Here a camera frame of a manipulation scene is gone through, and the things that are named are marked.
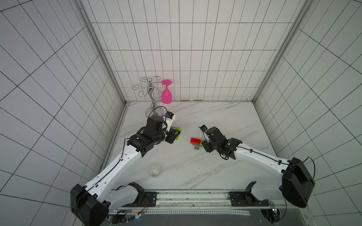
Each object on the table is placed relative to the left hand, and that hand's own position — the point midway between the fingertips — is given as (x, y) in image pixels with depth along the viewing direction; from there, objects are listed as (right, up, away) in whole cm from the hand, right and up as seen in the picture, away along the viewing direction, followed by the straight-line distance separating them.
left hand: (175, 134), depth 75 cm
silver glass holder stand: (-17, +30, +17) cm, 38 cm away
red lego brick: (+12, -6, +10) cm, 17 cm away
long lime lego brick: (+1, +1, -2) cm, 3 cm away
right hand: (+20, -3, +12) cm, 23 cm away
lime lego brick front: (+13, -12, +15) cm, 23 cm away
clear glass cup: (-12, -23, +8) cm, 27 cm away
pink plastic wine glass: (-8, +24, +25) cm, 36 cm away
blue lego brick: (+14, -11, +15) cm, 23 cm away
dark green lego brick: (+13, -9, +11) cm, 19 cm away
